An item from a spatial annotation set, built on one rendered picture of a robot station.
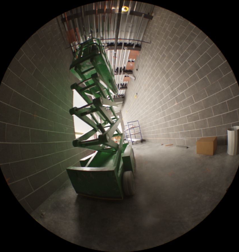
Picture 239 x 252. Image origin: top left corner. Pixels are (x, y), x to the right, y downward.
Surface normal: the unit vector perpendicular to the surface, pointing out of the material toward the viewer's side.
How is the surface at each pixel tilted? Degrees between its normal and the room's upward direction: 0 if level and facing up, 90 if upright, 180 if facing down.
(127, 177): 31
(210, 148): 90
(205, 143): 90
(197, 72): 90
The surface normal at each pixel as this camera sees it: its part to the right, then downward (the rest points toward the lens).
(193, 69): -0.98, 0.18
